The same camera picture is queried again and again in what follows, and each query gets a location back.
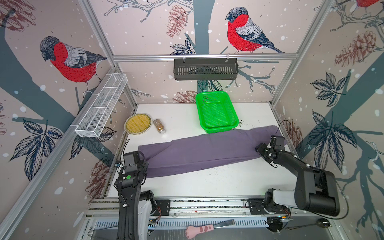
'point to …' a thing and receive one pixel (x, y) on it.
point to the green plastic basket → (216, 111)
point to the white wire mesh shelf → (101, 105)
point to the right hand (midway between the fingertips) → (259, 148)
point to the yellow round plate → (137, 123)
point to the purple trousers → (205, 151)
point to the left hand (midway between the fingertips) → (146, 160)
